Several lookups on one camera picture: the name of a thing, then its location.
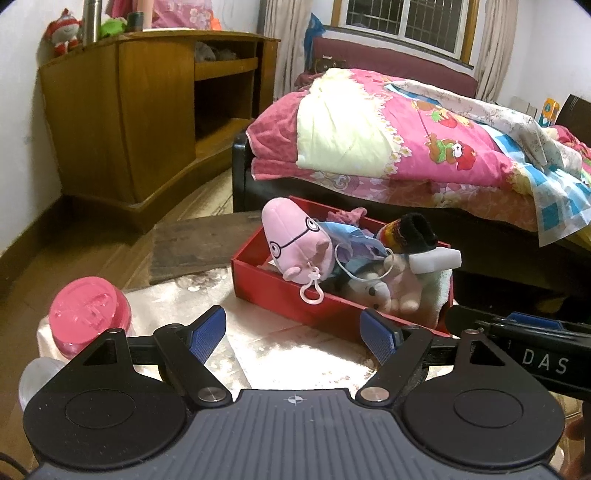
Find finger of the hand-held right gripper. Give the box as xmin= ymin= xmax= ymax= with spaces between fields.
xmin=445 ymin=305 xmax=509 ymax=344
xmin=480 ymin=312 xmax=591 ymax=334

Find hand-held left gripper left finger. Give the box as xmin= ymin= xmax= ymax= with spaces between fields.
xmin=60 ymin=305 xmax=234 ymax=408

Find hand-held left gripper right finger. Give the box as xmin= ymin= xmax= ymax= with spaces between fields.
xmin=355 ymin=308 xmax=511 ymax=408

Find light green towel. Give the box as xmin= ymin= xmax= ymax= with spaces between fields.
xmin=418 ymin=268 xmax=454 ymax=329

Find white bear plush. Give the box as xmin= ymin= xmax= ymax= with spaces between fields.
xmin=344 ymin=254 xmax=424 ymax=315

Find blue face mask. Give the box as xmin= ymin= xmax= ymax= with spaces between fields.
xmin=318 ymin=220 xmax=394 ymax=283

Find red cardboard box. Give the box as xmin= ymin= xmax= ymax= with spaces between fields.
xmin=231 ymin=196 xmax=456 ymax=337

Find black striped sock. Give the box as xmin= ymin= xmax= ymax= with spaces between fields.
xmin=376 ymin=213 xmax=438 ymax=255

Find pink pig plush with glasses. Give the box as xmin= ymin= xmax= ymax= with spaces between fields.
xmin=261 ymin=198 xmax=334 ymax=306

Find person's right hand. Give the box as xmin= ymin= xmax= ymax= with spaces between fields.
xmin=566 ymin=401 xmax=591 ymax=480

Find dark wooden board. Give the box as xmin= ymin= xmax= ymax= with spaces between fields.
xmin=150 ymin=212 xmax=264 ymax=282

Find pink lid plastic jar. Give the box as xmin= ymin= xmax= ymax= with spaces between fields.
xmin=48 ymin=276 xmax=134 ymax=359

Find clear plastic bottle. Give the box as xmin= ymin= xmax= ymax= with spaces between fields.
xmin=18 ymin=357 xmax=66 ymax=411

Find dark wooden headboard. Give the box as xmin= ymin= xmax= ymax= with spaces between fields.
xmin=556 ymin=95 xmax=591 ymax=135

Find pink cartoon quilt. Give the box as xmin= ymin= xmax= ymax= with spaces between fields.
xmin=246 ymin=68 xmax=591 ymax=232

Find wooden desk cabinet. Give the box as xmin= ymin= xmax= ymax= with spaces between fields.
xmin=39 ymin=28 xmax=281 ymax=234

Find maroon sofa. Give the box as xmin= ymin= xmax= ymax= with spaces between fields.
xmin=295 ymin=37 xmax=479 ymax=100

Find beige curtain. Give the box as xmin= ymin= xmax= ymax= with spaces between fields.
xmin=475 ymin=0 xmax=520 ymax=103
xmin=261 ymin=0 xmax=341 ymax=100

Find black small bag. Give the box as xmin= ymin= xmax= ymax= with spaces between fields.
xmin=314 ymin=55 xmax=347 ymax=75

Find grey items on shelf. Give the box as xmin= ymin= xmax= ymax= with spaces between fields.
xmin=194 ymin=41 xmax=238 ymax=64

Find blue plastic bag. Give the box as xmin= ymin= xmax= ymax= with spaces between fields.
xmin=302 ymin=13 xmax=327 ymax=73

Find green plush toy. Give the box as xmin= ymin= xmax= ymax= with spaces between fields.
xmin=99 ymin=17 xmax=127 ymax=39

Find pink floral cloth cover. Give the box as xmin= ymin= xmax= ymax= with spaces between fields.
xmin=106 ymin=0 xmax=216 ymax=30

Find steel thermos flask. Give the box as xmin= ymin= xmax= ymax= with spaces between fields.
xmin=82 ymin=0 xmax=103 ymax=47

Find red plush doll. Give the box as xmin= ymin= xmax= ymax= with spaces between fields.
xmin=45 ymin=8 xmax=83 ymax=58

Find wooden frame window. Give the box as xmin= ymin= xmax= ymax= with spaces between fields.
xmin=330 ymin=0 xmax=481 ymax=71

